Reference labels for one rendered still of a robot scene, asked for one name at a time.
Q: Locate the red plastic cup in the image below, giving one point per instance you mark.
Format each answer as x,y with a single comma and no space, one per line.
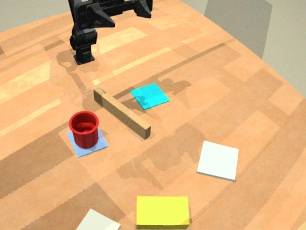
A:
84,126

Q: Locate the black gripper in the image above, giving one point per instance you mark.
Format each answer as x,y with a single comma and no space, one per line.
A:
92,14

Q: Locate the yellow flat rectangular block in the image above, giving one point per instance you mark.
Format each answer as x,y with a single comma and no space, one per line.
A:
162,213

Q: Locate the tan wooden beam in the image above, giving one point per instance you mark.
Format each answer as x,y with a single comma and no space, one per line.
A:
121,112

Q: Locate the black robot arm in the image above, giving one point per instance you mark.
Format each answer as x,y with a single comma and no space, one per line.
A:
81,40

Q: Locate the white flat slab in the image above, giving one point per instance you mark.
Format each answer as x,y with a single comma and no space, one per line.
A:
95,221

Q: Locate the white flat square pad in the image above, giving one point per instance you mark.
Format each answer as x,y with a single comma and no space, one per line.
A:
218,161

